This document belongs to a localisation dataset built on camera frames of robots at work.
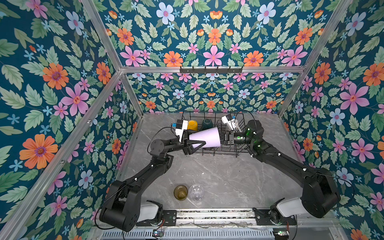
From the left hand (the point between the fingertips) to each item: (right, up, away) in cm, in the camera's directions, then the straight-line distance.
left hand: (206, 140), depth 61 cm
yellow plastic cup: (-8, +7, +37) cm, 39 cm away
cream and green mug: (+1, +8, +37) cm, 38 cm away
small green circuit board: (-23, -46, +9) cm, 52 cm away
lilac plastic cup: (+2, +2, 0) cm, 3 cm away
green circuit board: (+37, -45, +9) cm, 59 cm away
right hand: (+3, 0, +6) cm, 7 cm away
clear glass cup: (-5, -31, +21) cm, 38 cm away
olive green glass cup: (-14, -31, +21) cm, 40 cm away
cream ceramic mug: (+20, +9, +36) cm, 42 cm away
